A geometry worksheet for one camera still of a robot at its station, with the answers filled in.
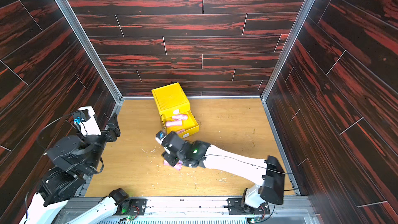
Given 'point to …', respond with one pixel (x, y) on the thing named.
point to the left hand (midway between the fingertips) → (108, 115)
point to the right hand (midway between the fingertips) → (170, 147)
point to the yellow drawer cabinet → (170, 100)
